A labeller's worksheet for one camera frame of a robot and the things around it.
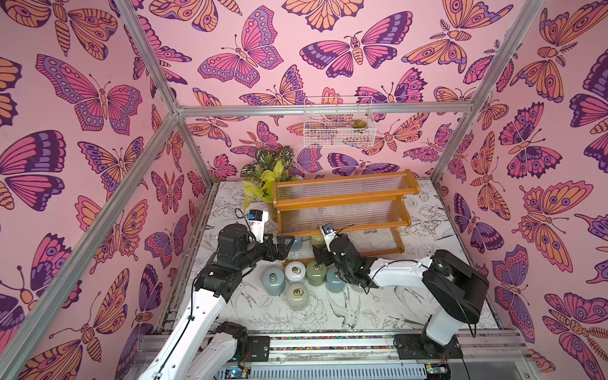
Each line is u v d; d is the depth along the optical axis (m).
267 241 0.63
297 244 0.91
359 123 0.92
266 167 0.99
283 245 0.65
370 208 1.09
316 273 0.82
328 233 0.76
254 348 0.74
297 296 0.76
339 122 0.95
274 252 0.64
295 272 0.81
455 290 0.46
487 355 0.72
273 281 0.80
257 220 0.64
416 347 0.73
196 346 0.44
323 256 0.79
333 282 0.81
